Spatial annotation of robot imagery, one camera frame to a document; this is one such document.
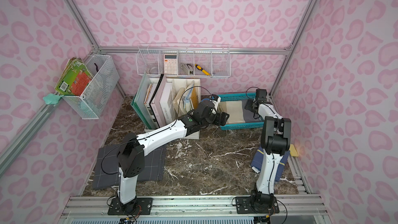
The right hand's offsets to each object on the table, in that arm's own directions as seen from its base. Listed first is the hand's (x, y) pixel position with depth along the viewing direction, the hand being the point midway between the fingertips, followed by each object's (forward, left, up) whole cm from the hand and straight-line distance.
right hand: (250, 103), depth 104 cm
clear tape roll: (+8, +62, +21) cm, 66 cm away
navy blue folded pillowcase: (-35, 0, -8) cm, 36 cm away
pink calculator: (+11, +51, +24) cm, 58 cm away
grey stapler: (+9, +40, +22) cm, 47 cm away
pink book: (-20, +54, +24) cm, 62 cm away
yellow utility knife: (+12, +33, +20) cm, 41 cm away
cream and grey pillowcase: (-6, +8, -3) cm, 11 cm away
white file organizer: (-2, +42, +14) cm, 44 cm away
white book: (-16, +50, +19) cm, 56 cm away
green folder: (-20, +62, +24) cm, 69 cm away
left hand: (-18, +20, +15) cm, 31 cm away
